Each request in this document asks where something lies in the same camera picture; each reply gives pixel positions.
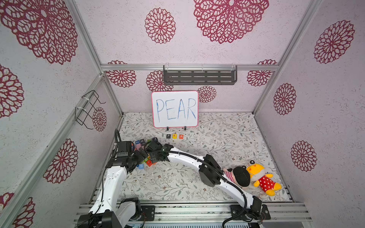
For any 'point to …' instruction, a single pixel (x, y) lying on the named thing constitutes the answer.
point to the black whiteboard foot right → (185, 128)
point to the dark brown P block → (168, 136)
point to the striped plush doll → (230, 175)
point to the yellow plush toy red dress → (259, 177)
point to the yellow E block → (175, 136)
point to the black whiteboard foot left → (167, 128)
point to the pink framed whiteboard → (173, 109)
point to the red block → (148, 163)
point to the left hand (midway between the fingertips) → (143, 158)
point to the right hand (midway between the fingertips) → (153, 155)
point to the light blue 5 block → (141, 166)
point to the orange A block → (181, 137)
